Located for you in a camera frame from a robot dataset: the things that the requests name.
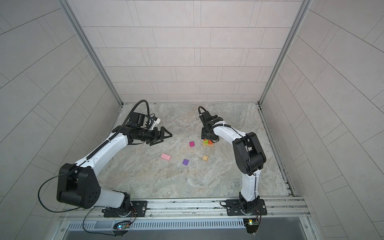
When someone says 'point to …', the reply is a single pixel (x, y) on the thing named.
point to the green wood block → (206, 142)
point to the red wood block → (204, 139)
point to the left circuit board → (122, 225)
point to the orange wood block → (210, 142)
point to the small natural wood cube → (205, 157)
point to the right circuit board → (251, 221)
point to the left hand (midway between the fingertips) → (170, 135)
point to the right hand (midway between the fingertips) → (206, 136)
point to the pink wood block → (165, 157)
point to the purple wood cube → (185, 162)
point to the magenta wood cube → (191, 144)
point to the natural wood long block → (208, 145)
